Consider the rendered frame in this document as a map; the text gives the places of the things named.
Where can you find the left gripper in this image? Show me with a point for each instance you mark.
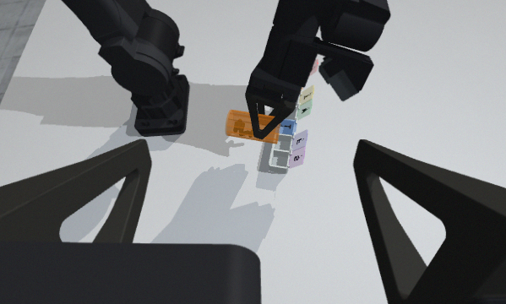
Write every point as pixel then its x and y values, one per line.
pixel 264 86

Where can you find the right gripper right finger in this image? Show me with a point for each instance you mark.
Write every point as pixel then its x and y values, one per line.
pixel 471 262

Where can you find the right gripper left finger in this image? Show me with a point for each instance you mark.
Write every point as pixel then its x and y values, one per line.
pixel 33 209

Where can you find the translucent orange pill bottle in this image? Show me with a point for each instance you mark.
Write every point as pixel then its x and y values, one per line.
pixel 238 124

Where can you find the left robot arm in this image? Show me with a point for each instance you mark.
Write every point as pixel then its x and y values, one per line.
pixel 144 66

